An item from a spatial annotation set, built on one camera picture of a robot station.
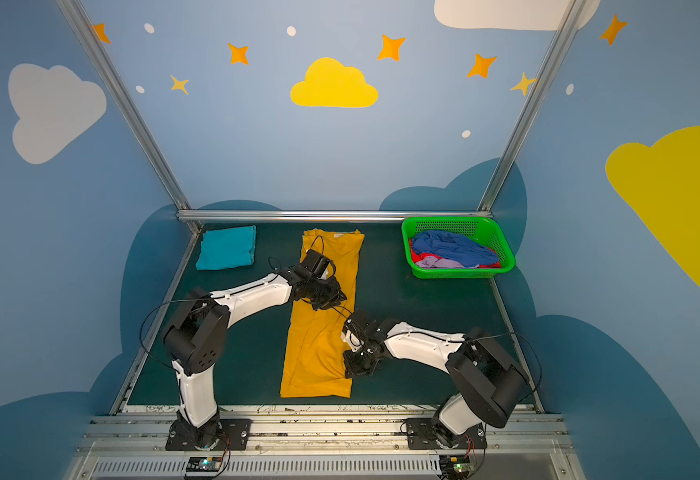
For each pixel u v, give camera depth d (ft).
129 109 2.79
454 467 2.34
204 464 2.32
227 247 3.68
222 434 2.40
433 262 3.33
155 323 3.23
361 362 2.42
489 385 1.44
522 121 2.92
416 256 3.34
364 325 2.31
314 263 2.46
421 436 2.45
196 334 1.64
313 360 2.84
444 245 3.44
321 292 2.64
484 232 3.68
